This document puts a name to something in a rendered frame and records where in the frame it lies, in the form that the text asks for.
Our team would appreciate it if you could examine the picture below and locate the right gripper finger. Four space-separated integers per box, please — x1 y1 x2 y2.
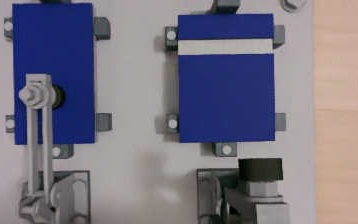
208 214 226 224

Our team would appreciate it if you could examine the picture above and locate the blue rectangular plate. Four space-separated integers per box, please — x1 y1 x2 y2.
12 3 98 145

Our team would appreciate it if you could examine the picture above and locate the blue rectangular block with white stripe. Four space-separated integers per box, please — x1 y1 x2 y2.
178 13 276 143

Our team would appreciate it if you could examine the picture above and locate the grey metal plate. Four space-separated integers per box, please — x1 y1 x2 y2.
0 0 316 224

